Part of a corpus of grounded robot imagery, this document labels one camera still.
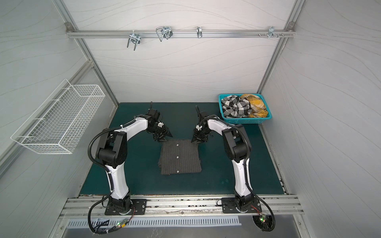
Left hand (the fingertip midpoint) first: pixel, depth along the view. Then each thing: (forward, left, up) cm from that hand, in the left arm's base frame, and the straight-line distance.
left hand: (172, 135), depth 95 cm
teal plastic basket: (+13, -52, +1) cm, 54 cm away
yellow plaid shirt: (+21, -59, +4) cm, 63 cm away
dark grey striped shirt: (-14, -5, -2) cm, 15 cm away
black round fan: (-44, -51, -9) cm, 68 cm away
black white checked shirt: (+25, -43, +2) cm, 49 cm away
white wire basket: (-11, +49, +26) cm, 57 cm away
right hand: (0, -15, -3) cm, 15 cm away
